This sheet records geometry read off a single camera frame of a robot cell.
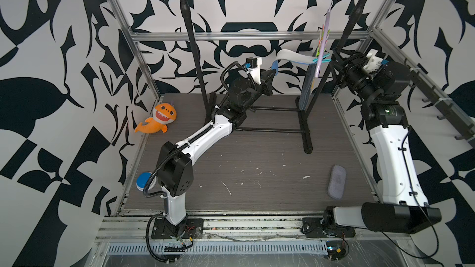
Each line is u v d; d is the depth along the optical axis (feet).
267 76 2.12
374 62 1.85
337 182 2.75
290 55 2.16
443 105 1.92
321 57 1.77
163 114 3.29
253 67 1.98
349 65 1.74
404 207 1.26
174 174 1.53
